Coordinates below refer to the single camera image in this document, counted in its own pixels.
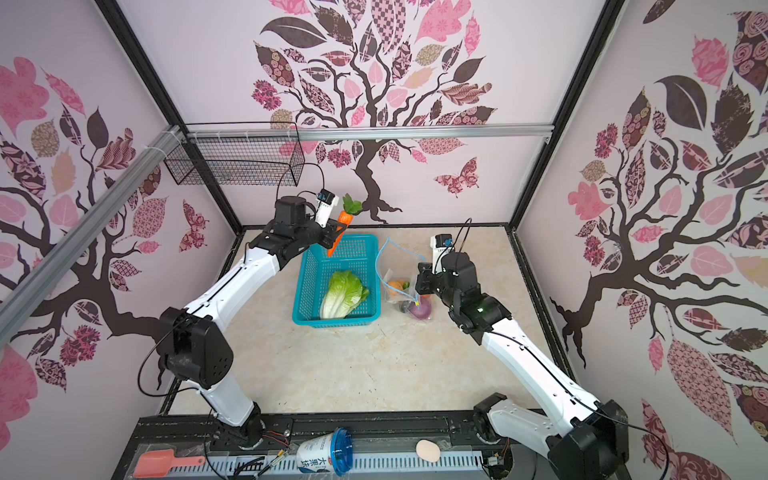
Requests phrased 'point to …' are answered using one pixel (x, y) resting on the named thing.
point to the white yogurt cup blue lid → (327, 453)
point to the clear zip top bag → (398, 269)
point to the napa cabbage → (345, 291)
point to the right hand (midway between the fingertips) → (421, 260)
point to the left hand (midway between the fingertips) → (341, 226)
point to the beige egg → (428, 450)
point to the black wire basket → (238, 154)
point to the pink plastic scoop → (158, 464)
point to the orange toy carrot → (345, 218)
